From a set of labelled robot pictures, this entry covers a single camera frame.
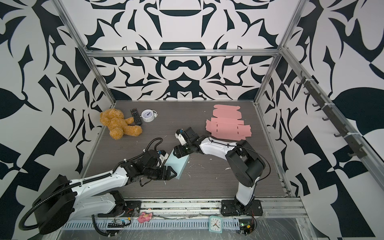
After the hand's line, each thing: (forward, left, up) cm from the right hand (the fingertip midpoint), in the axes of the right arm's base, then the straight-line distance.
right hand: (178, 151), depth 89 cm
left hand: (-13, +1, +1) cm, 13 cm away
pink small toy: (-32, +14, -2) cm, 35 cm away
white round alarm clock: (+29, +23, -1) cm, 37 cm away
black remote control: (+32, +34, -3) cm, 47 cm away
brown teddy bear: (+16, +38, +5) cm, 42 cm away
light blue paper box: (-8, 0, 0) cm, 8 cm away
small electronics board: (-36, -33, -7) cm, 49 cm away
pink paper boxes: (+21, -32, -5) cm, 39 cm away
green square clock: (-35, -19, -3) cm, 40 cm away
